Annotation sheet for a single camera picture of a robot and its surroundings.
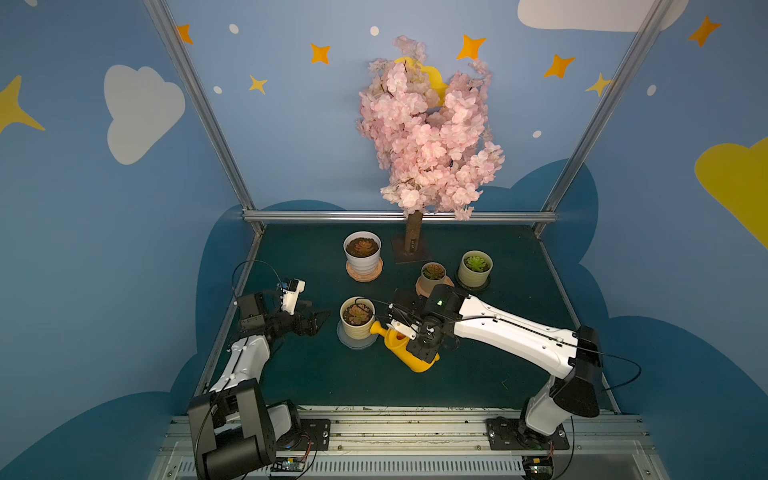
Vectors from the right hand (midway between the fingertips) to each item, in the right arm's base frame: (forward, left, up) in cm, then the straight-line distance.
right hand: (426, 341), depth 75 cm
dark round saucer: (+27, -19, -16) cm, 37 cm away
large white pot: (+30, +20, -8) cm, 37 cm away
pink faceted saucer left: (+29, +20, -15) cm, 39 cm away
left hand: (+10, +31, -4) cm, 33 cm away
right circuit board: (-23, -29, -17) cm, 41 cm away
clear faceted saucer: (+3, +20, -13) cm, 24 cm away
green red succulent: (+28, -4, -8) cm, 29 cm away
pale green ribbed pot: (+28, -17, -10) cm, 34 cm away
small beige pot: (+25, -2, -11) cm, 27 cm away
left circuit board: (-27, +33, -16) cm, 45 cm away
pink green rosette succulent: (+11, +20, -8) cm, 24 cm away
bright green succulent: (+33, -18, -8) cm, 38 cm away
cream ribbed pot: (+6, +18, -9) cm, 21 cm away
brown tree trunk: (+43, +3, -5) cm, 43 cm away
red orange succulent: (+35, +21, -5) cm, 41 cm away
